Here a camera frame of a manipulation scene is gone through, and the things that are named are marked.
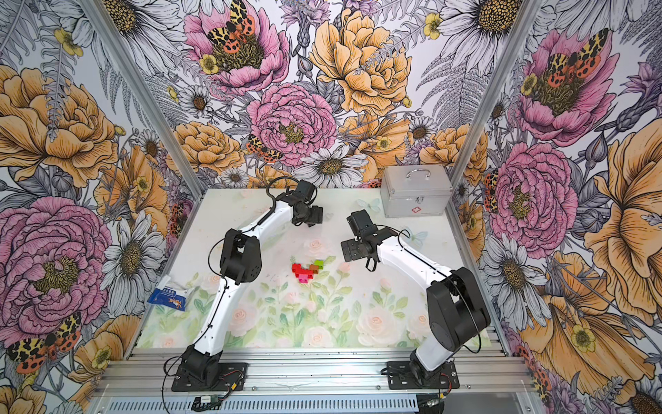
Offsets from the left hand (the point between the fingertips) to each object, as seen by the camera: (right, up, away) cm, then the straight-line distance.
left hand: (311, 221), depth 108 cm
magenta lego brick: (-1, -20, -16) cm, 25 cm away
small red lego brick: (-4, -17, -12) cm, 21 cm away
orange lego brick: (+2, -17, -12) cm, 21 cm away
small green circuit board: (-22, -46, -38) cm, 64 cm away
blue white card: (-44, -24, -22) cm, 55 cm away
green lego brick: (+5, -15, -11) cm, 19 cm away
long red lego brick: (-1, -17, -14) cm, 22 cm away
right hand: (+19, -10, -18) cm, 28 cm away
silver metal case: (+42, +12, -5) cm, 44 cm away
